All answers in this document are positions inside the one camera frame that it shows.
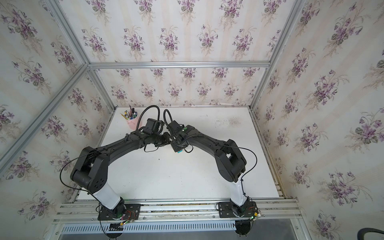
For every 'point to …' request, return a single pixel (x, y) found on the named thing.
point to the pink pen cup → (133, 123)
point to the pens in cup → (130, 115)
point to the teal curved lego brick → (180, 151)
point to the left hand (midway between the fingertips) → (174, 141)
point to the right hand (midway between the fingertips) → (180, 146)
